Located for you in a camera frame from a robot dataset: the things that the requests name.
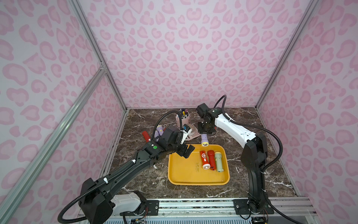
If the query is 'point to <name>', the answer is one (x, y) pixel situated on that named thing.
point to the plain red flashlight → (211, 154)
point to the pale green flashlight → (219, 161)
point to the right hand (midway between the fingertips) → (202, 131)
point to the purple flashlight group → (204, 140)
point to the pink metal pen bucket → (183, 121)
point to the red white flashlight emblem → (204, 158)
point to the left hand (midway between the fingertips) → (188, 142)
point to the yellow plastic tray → (182, 171)
